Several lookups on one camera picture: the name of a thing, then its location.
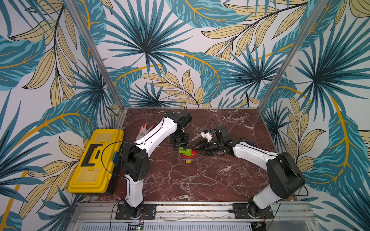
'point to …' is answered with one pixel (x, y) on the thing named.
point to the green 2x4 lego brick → (188, 152)
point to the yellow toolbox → (94, 172)
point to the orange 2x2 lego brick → (188, 161)
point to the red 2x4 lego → (187, 157)
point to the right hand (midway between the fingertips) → (193, 150)
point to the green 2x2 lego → (181, 149)
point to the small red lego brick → (193, 152)
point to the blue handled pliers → (252, 144)
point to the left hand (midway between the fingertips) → (183, 150)
